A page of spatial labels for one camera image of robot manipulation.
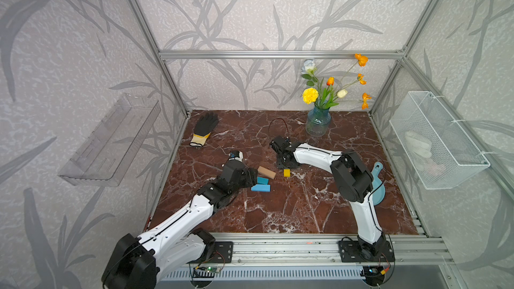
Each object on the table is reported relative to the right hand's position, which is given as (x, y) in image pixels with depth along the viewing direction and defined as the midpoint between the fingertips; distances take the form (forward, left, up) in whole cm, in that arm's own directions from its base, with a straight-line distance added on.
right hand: (282, 163), depth 99 cm
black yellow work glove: (+22, +44, +2) cm, 49 cm away
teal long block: (-10, +11, +2) cm, 15 cm away
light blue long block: (-13, +10, 0) cm, 16 cm away
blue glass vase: (+18, -18, +11) cm, 28 cm away
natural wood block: (-5, +8, +1) cm, 10 cm away
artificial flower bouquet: (+25, -21, +22) cm, 39 cm away
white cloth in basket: (-6, -51, +23) cm, 57 cm away
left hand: (-12, +13, +12) cm, 21 cm away
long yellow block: (-6, -2, +2) cm, 7 cm away
